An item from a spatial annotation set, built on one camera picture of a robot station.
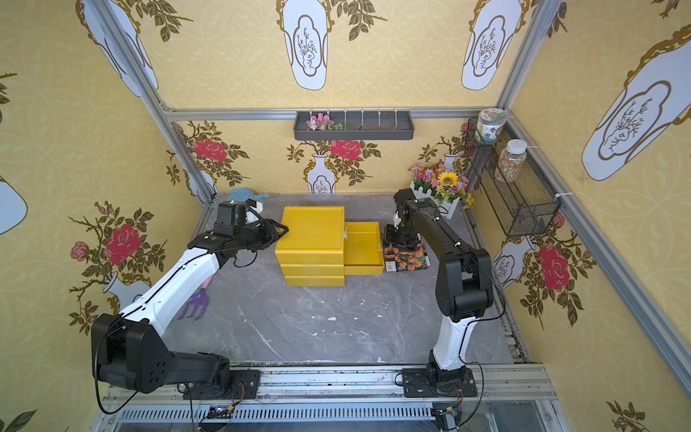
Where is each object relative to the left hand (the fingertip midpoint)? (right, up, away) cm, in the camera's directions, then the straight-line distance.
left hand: (276, 230), depth 84 cm
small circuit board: (-12, -49, -12) cm, 51 cm away
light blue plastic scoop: (-25, +15, +37) cm, 47 cm away
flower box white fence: (+59, +15, +17) cm, 63 cm away
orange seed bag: (+40, -11, +14) cm, 44 cm away
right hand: (+39, -5, +8) cm, 40 cm away
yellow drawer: (+27, -8, +11) cm, 31 cm away
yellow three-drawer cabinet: (+12, -6, -7) cm, 15 cm away
